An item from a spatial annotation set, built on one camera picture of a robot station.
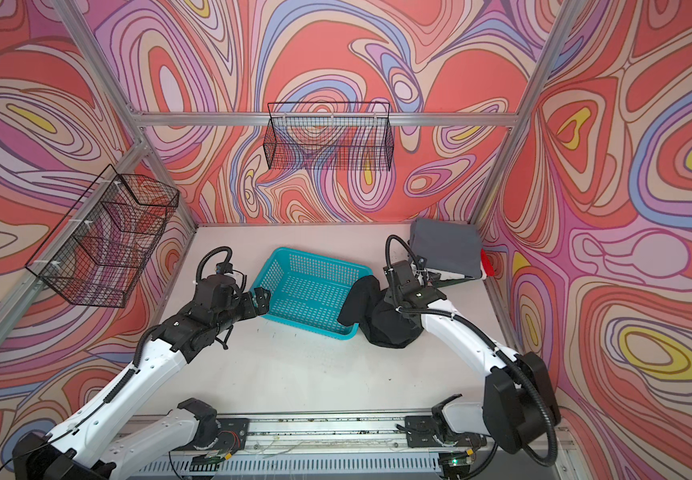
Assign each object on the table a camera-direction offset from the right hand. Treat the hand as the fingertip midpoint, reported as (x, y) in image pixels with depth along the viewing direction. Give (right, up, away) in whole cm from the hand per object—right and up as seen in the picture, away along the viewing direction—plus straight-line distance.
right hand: (403, 297), depth 87 cm
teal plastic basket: (-30, 0, +15) cm, 33 cm away
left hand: (-40, +2, -8) cm, 41 cm away
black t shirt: (-7, -6, -5) cm, 10 cm away
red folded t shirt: (+33, +9, +17) cm, 38 cm away
